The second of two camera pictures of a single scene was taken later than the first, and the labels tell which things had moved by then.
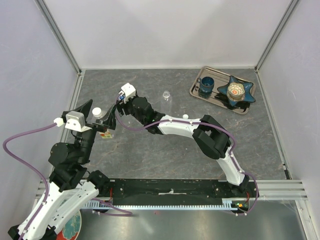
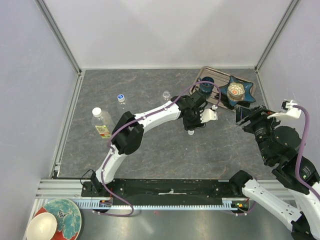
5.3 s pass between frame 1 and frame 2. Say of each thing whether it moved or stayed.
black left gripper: moved
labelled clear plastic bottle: stayed
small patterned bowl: stayed
